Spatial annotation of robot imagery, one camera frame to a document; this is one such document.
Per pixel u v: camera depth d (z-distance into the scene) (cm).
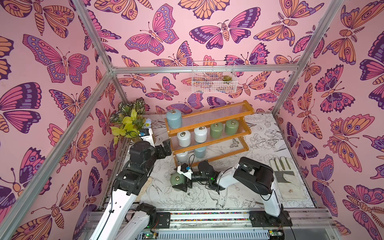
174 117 71
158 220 73
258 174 54
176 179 78
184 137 80
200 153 93
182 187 73
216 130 84
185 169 70
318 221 73
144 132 58
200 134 81
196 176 76
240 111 91
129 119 84
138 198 81
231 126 84
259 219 73
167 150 64
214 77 95
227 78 92
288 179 85
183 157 88
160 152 61
